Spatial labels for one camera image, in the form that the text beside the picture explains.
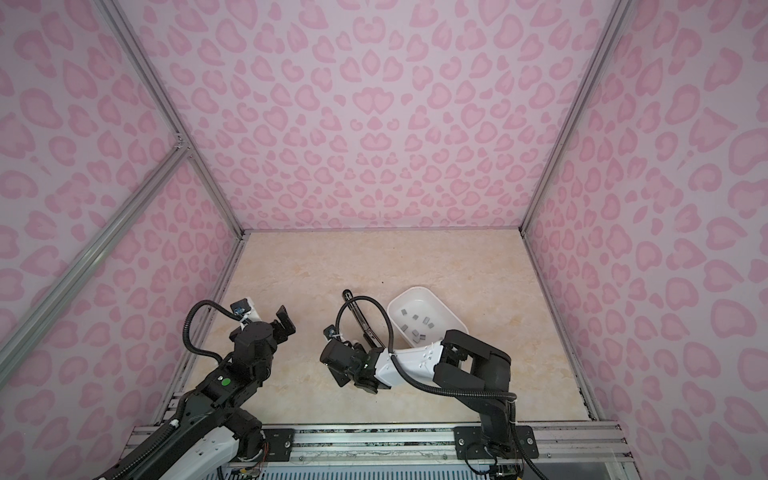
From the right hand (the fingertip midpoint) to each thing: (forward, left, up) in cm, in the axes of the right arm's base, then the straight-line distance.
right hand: (340, 359), depth 85 cm
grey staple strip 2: (+14, -25, -3) cm, 29 cm away
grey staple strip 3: (+8, -24, -2) cm, 25 cm away
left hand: (+7, +17, +15) cm, 24 cm away
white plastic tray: (+15, -24, -2) cm, 28 cm away
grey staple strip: (+16, -18, -1) cm, 24 cm away
